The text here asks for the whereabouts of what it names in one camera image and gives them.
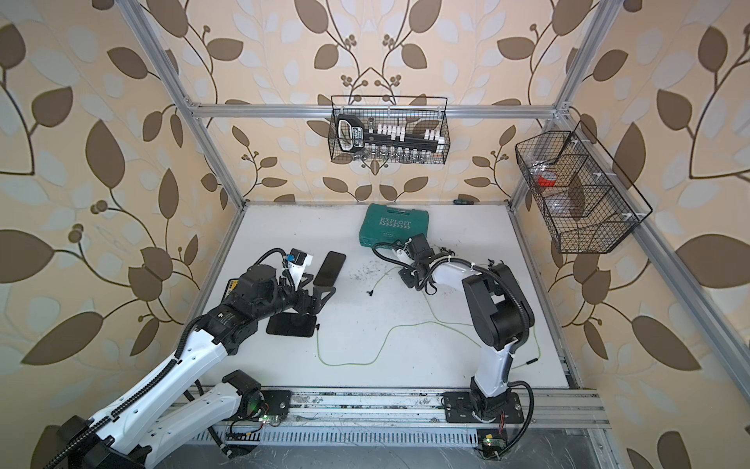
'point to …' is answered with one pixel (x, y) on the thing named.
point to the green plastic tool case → (381, 224)
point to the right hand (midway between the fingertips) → (411, 270)
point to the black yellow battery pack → (231, 285)
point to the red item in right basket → (541, 182)
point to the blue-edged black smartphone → (330, 269)
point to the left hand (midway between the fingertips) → (319, 280)
